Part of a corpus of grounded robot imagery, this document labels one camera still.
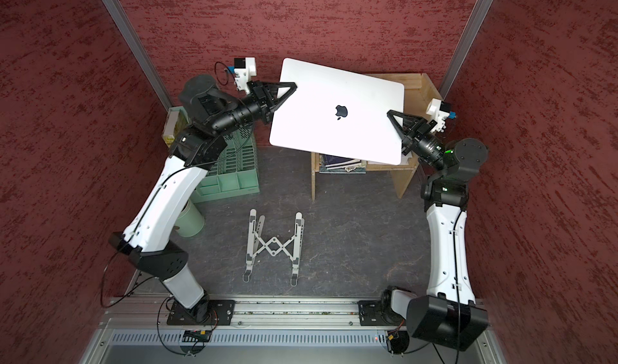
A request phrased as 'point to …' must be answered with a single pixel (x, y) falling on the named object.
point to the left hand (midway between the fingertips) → (301, 96)
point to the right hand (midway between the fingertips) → (376, 121)
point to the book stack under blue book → (360, 168)
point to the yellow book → (176, 122)
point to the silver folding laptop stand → (292, 247)
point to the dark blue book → (330, 161)
